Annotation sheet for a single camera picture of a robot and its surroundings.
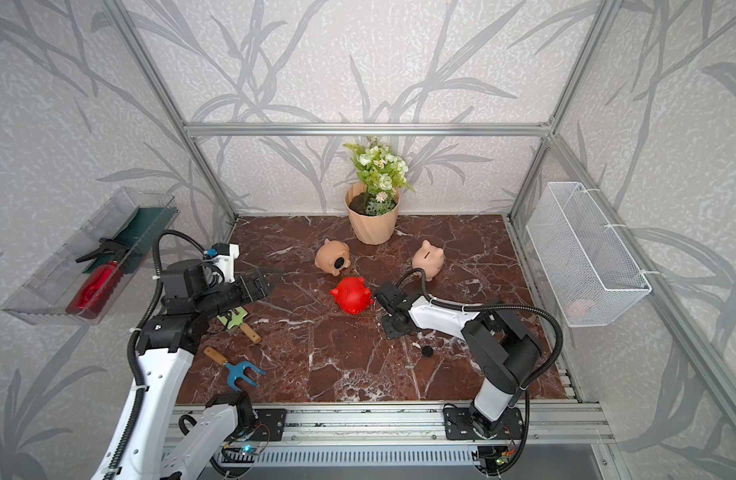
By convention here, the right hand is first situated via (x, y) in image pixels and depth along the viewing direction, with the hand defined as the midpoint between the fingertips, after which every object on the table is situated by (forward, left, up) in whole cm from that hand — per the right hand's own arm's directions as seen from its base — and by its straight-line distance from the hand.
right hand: (394, 326), depth 91 cm
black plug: (-8, -9, +1) cm, 13 cm away
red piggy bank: (+6, +12, +8) cm, 16 cm away
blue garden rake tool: (-13, +45, +1) cm, 47 cm away
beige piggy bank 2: (+19, -12, +9) cm, 24 cm away
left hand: (+1, +30, +27) cm, 40 cm away
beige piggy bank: (+21, +20, +8) cm, 30 cm away
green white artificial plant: (+39, +3, +29) cm, 48 cm away
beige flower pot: (+30, +8, +11) cm, 33 cm away
